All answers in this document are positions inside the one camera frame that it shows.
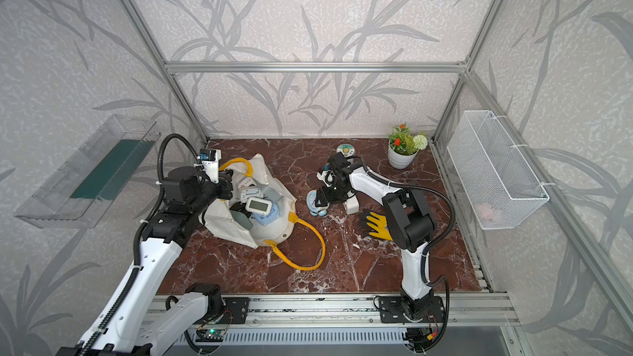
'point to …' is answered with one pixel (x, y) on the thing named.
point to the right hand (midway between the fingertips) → (322, 200)
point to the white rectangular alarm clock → (351, 204)
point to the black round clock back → (246, 193)
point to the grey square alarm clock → (241, 218)
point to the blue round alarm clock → (311, 203)
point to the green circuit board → (209, 335)
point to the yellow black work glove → (371, 223)
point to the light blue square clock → (270, 218)
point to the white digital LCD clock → (258, 205)
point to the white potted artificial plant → (404, 145)
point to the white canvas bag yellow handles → (249, 173)
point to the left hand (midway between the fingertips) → (231, 170)
